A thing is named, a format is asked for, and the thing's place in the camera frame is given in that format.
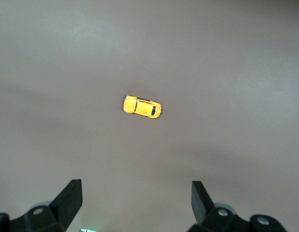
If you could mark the yellow beetle toy car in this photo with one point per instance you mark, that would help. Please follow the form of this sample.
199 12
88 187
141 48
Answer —
142 108

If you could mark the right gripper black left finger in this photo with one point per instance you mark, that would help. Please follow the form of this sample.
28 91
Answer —
64 207

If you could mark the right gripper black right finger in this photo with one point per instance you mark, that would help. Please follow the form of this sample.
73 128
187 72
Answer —
205 212

